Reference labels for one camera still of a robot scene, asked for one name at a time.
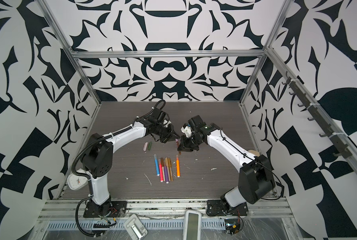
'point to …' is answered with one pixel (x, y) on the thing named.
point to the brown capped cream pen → (163, 168)
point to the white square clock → (75, 182)
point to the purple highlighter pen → (166, 172)
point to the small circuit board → (232, 225)
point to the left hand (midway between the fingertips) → (182, 135)
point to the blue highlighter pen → (156, 165)
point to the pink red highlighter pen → (161, 172)
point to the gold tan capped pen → (171, 168)
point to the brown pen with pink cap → (177, 140)
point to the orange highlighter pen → (178, 166)
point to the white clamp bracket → (135, 227)
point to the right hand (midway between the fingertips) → (179, 148)
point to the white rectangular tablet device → (192, 225)
